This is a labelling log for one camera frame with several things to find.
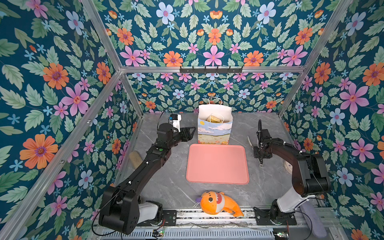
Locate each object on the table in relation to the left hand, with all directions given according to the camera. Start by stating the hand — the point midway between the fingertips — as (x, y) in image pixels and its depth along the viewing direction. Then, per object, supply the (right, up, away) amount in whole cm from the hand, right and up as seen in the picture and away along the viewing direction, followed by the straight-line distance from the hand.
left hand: (194, 124), depth 77 cm
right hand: (+41, -18, +18) cm, 48 cm away
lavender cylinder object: (+59, -49, -8) cm, 77 cm away
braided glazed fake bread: (+11, +4, +17) cm, 21 cm away
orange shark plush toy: (+9, -38, -6) cm, 39 cm away
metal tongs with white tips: (+37, -13, +22) cm, 45 cm away
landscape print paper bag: (+11, -5, +11) cm, 17 cm away
